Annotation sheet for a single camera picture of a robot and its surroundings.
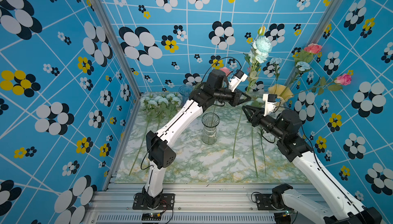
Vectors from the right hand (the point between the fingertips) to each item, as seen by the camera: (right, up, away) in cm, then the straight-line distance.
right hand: (247, 106), depth 68 cm
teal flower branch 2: (-48, +3, +40) cm, 63 cm away
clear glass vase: (-16, -8, +16) cm, 24 cm away
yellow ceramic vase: (+30, +10, +28) cm, 42 cm away
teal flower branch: (-58, 0, +40) cm, 70 cm away
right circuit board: (+18, -52, +3) cm, 55 cm away
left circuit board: (-44, -53, +4) cm, 69 cm away
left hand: (+2, +4, -2) cm, 5 cm away
